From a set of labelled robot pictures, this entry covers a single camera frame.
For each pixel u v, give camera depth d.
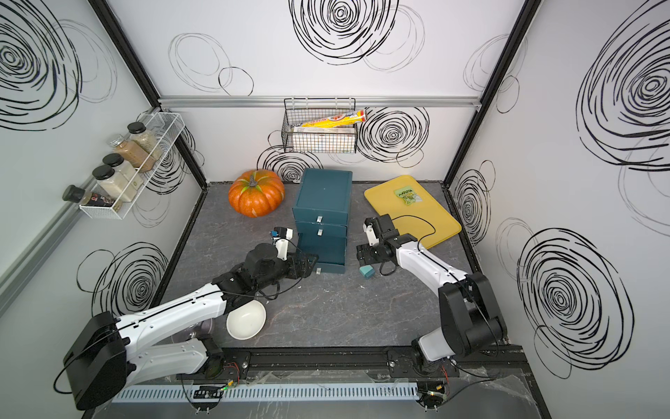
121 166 0.68
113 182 0.64
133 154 0.72
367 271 0.91
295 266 0.68
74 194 0.59
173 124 1.00
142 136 0.75
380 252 0.69
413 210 1.12
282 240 0.70
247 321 0.80
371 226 0.74
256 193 1.00
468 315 0.43
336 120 0.87
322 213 0.85
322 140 0.87
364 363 0.75
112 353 0.39
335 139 0.87
